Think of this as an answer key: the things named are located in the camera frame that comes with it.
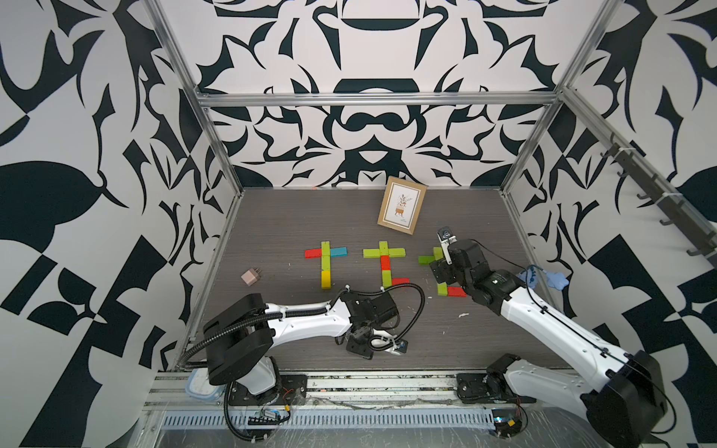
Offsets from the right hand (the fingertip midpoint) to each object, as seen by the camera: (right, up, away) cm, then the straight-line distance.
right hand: (450, 251), depth 82 cm
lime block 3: (-18, -1, +19) cm, 26 cm away
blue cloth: (+24, -7, -10) cm, 27 cm away
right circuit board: (+11, -42, -11) cm, 45 cm away
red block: (-42, -3, +17) cm, 45 cm away
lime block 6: (0, -13, +9) cm, 16 cm away
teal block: (-34, -2, +17) cm, 38 cm away
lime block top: (-22, -3, +17) cm, 28 cm away
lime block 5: (-17, -10, +11) cm, 23 cm away
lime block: (-38, -1, +19) cm, 43 cm away
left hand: (-24, -24, -1) cm, 33 cm away
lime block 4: (-13, -3, +19) cm, 24 cm away
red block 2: (-17, -6, +17) cm, 25 cm away
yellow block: (-37, -11, +11) cm, 41 cm away
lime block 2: (-38, -6, +14) cm, 41 cm away
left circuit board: (-50, -42, -10) cm, 66 cm away
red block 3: (-13, -11, +12) cm, 21 cm away
